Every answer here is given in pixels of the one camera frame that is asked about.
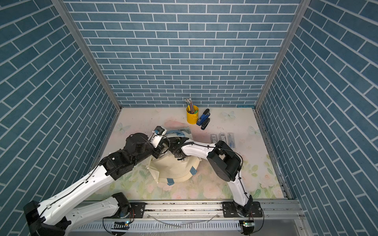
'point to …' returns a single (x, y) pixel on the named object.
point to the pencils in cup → (190, 104)
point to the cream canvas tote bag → (168, 169)
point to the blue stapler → (205, 115)
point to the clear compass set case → (214, 138)
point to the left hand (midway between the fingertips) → (169, 140)
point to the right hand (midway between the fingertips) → (183, 152)
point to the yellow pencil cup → (192, 118)
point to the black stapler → (204, 125)
